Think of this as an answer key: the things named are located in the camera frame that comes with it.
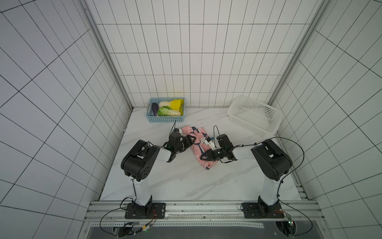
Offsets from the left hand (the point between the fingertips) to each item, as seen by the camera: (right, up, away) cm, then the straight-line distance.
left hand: (192, 141), depth 97 cm
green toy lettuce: (-18, +21, +10) cm, 30 cm away
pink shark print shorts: (+4, -3, -7) cm, 9 cm away
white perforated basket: (+53, +17, +17) cm, 58 cm away
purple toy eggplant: (-30, +23, +18) cm, 42 cm away
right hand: (+3, -10, -6) cm, 13 cm away
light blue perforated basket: (-32, +16, +16) cm, 39 cm away
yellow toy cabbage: (-12, +26, +14) cm, 32 cm away
